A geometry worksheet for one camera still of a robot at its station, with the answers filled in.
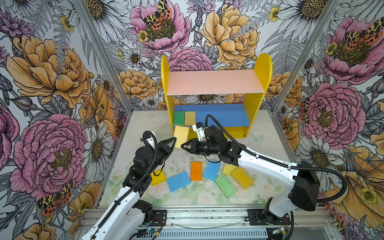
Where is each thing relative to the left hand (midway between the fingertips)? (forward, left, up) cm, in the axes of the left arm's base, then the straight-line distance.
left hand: (177, 143), depth 73 cm
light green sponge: (-13, -25, -23) cm, 36 cm away
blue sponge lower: (-10, +1, -24) cm, 26 cm away
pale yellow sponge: (+25, -5, -9) cm, 27 cm away
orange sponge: (-4, -9, -24) cm, 26 cm away
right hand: (-5, -2, -1) cm, 5 cm away
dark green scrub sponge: (+25, +2, -10) cm, 27 cm away
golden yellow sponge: (-9, -34, -21) cm, 41 cm away
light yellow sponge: (+4, -2, +2) cm, 5 cm away
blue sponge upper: (-3, -18, -24) cm, 30 cm away
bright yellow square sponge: (-8, +14, -25) cm, 30 cm away
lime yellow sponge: (-3, -28, -23) cm, 37 cm away
